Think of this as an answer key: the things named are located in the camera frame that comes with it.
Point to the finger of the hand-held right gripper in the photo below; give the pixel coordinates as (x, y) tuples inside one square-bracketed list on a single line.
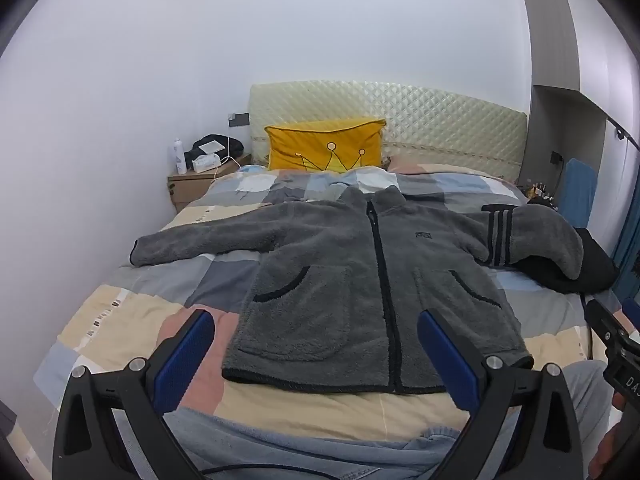
[(602, 317)]

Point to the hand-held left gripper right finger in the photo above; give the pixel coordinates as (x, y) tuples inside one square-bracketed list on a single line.
[(450, 360)]

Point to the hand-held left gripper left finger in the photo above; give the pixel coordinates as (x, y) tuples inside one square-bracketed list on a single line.
[(182, 365)]

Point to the grey fleece jacket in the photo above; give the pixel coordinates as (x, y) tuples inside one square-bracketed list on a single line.
[(325, 270)]

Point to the person's right hand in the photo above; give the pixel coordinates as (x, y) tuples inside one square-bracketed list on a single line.
[(602, 455)]

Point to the black garment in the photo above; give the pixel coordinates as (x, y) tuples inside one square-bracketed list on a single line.
[(595, 265)]

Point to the patchwork bed duvet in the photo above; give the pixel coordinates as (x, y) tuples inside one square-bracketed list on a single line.
[(150, 320)]

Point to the teal curtain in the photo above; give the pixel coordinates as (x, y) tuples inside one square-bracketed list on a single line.
[(627, 255)]

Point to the cluster of small bottles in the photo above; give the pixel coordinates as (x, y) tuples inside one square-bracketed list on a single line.
[(540, 192)]

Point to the person's grey-blue trousers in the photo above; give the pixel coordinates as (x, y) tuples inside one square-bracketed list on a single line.
[(310, 455)]

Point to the wooden nightstand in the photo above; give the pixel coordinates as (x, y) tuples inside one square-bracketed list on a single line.
[(190, 185)]

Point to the pink pillow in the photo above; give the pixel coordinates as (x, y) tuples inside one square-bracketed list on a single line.
[(415, 164)]

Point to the white tissue box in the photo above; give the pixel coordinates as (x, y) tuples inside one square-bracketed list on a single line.
[(205, 163)]

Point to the white spray bottle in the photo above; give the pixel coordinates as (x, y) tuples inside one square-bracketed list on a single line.
[(178, 157)]

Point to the white flat pad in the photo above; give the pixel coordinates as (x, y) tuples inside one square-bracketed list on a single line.
[(211, 147)]

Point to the black bag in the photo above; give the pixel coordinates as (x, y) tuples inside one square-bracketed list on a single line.
[(227, 141)]

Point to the cream quilted headboard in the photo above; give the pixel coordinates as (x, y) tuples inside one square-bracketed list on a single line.
[(440, 120)]

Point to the yellow crown pillow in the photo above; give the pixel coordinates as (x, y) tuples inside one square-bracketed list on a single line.
[(320, 140)]

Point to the grey wardrobe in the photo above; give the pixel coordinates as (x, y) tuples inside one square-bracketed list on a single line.
[(550, 35)]

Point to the black wall socket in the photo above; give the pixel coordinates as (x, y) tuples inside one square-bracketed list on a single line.
[(556, 158)]

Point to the grey wall socket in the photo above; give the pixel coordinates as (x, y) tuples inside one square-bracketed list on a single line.
[(238, 119)]

